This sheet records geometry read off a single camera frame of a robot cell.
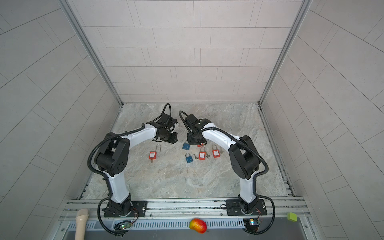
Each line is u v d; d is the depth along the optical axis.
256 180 0.52
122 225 0.64
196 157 0.89
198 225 0.64
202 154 0.89
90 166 0.45
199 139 0.74
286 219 0.68
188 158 0.88
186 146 0.91
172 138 0.83
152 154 0.88
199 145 0.93
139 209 0.71
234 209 0.71
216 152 0.89
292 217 0.67
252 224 0.68
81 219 0.65
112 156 0.49
